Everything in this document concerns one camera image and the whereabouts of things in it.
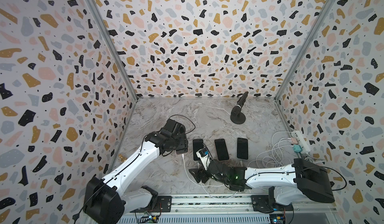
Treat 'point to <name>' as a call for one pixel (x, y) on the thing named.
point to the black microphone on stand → (236, 116)
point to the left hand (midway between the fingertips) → (184, 142)
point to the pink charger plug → (294, 140)
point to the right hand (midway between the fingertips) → (193, 168)
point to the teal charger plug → (297, 148)
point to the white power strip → (302, 141)
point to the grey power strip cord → (315, 158)
